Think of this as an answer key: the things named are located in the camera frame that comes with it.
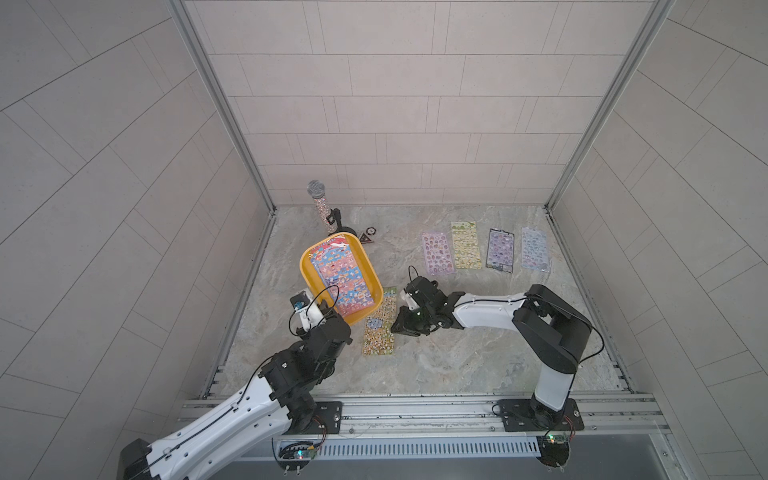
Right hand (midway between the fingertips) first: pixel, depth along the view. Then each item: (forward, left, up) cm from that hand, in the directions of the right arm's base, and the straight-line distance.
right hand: (391, 332), depth 85 cm
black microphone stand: (+32, +16, +16) cm, 39 cm away
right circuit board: (-27, -37, -1) cm, 46 cm away
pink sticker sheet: (+27, -17, 0) cm, 32 cm away
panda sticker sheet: (+1, +3, +1) cm, 3 cm away
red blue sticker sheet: (+9, +12, +18) cm, 24 cm away
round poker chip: (+38, +6, +2) cm, 39 cm away
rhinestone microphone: (+29, +18, +31) cm, 46 cm away
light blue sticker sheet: (+27, -52, -2) cm, 58 cm away
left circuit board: (-26, +21, +3) cm, 34 cm away
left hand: (+4, +14, +13) cm, 19 cm away
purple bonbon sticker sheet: (+27, -40, -1) cm, 48 cm away
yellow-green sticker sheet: (+30, -28, 0) cm, 41 cm away
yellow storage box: (+10, +6, +19) cm, 22 cm away
